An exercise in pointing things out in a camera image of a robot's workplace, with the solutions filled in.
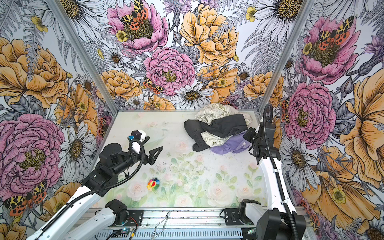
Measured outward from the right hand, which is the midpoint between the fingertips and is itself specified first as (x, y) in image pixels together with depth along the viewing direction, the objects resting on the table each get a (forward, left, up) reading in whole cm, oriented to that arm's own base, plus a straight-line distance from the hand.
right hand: (248, 133), depth 80 cm
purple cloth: (+6, +2, -20) cm, 21 cm away
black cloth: (+14, +13, -11) cm, 22 cm away
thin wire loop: (-32, +42, -21) cm, 57 cm away
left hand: (-9, +47, +4) cm, 48 cm away
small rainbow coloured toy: (-17, +52, -21) cm, 58 cm away
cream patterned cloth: (+21, +15, -4) cm, 26 cm away
